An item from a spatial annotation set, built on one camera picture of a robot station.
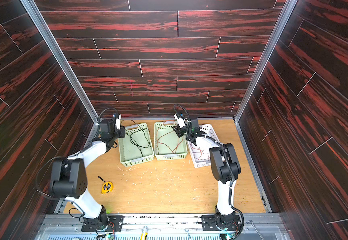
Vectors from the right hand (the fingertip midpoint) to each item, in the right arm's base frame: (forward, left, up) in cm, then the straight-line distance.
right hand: (178, 124), depth 99 cm
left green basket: (-10, +29, -12) cm, 33 cm away
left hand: (-5, +36, +3) cm, 37 cm away
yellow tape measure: (-39, +40, -11) cm, 57 cm away
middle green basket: (-9, +7, -13) cm, 18 cm away
